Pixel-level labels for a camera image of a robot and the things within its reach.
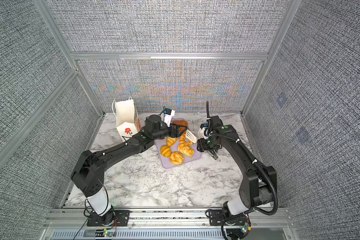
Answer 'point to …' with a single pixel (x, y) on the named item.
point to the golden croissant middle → (170, 141)
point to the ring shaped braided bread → (182, 140)
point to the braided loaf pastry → (185, 150)
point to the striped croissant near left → (165, 151)
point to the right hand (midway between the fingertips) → (203, 146)
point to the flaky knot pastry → (176, 158)
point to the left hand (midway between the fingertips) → (184, 127)
